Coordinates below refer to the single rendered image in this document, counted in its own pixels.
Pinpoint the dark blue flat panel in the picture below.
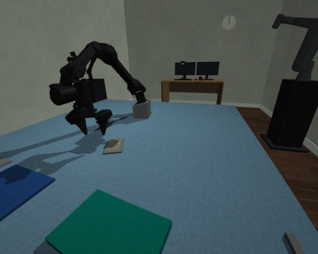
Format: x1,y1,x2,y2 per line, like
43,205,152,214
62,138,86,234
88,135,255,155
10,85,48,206
0,165,55,221

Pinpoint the green flat square mat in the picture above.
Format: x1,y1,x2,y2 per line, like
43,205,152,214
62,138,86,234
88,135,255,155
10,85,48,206
45,189,172,254

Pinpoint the light blue mat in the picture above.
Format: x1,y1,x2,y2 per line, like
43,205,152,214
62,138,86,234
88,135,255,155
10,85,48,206
0,99,318,254

